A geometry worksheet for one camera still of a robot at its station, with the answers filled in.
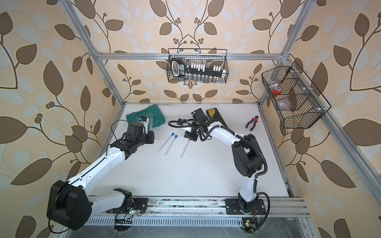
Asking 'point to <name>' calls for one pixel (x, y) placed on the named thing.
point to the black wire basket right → (298, 102)
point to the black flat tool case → (214, 113)
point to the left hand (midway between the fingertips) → (150, 131)
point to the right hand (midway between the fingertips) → (187, 133)
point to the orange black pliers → (255, 119)
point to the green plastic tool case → (153, 111)
